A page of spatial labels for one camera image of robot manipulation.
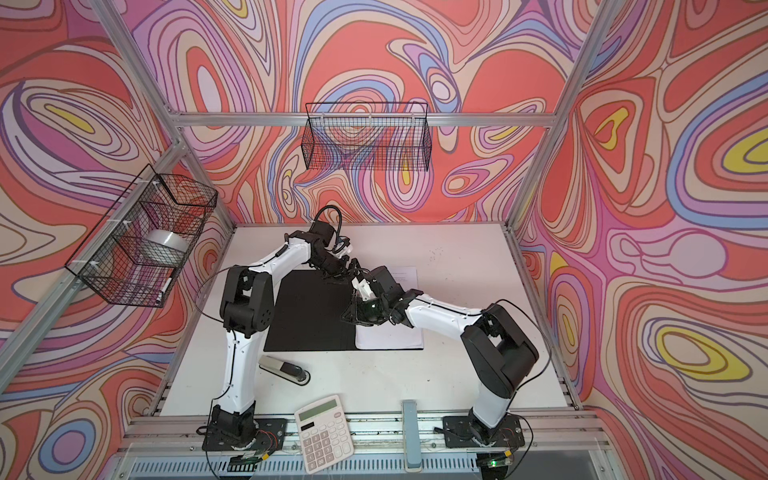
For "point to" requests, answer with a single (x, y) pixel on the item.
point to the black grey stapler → (284, 370)
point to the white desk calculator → (323, 434)
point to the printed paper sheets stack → (387, 335)
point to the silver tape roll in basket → (163, 247)
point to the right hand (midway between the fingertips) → (346, 324)
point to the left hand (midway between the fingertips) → (359, 276)
